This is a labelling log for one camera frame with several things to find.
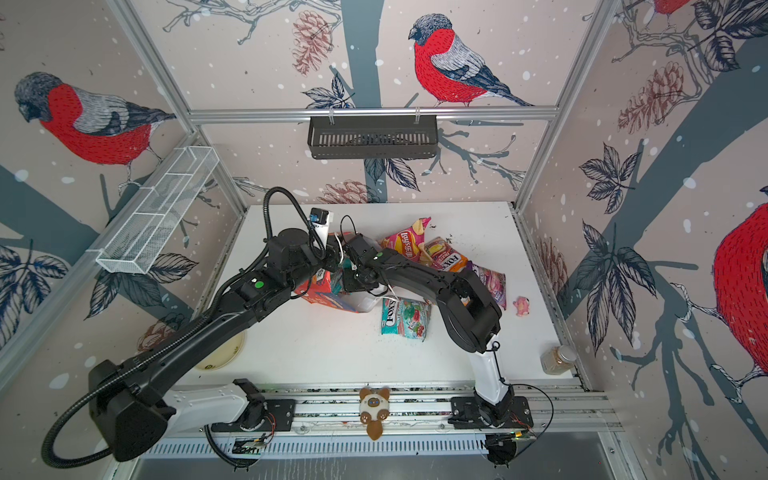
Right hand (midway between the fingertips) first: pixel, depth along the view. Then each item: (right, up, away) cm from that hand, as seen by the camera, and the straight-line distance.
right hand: (346, 287), depth 90 cm
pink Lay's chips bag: (+19, +14, +5) cm, 24 cm away
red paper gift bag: (-1, +3, -19) cm, 19 cm away
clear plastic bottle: (+57, -16, -16) cm, 61 cm away
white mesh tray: (-48, +22, -12) cm, 55 cm away
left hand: (+2, +16, -18) cm, 24 cm away
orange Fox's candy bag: (+31, +9, +11) cm, 34 cm away
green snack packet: (+18, -8, -4) cm, 20 cm away
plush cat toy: (+10, -27, -17) cm, 34 cm away
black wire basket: (+7, +52, +16) cm, 55 cm away
